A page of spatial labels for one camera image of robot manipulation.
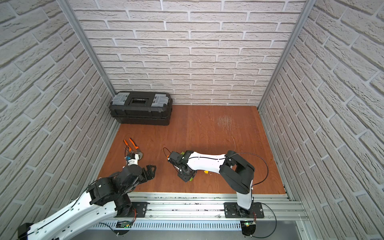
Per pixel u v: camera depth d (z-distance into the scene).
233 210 0.74
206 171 0.85
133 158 0.66
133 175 0.54
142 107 0.97
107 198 0.49
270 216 0.73
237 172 0.47
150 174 0.67
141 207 0.74
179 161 0.63
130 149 0.95
